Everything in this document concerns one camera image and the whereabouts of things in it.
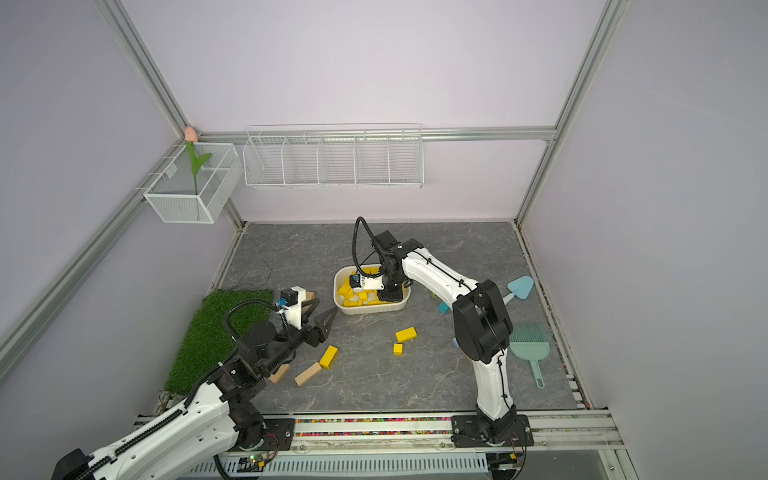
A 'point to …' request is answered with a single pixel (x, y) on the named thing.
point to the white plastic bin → (349, 300)
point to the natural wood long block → (307, 374)
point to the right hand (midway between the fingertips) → (384, 288)
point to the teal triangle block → (443, 307)
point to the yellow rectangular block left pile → (329, 356)
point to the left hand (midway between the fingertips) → (328, 306)
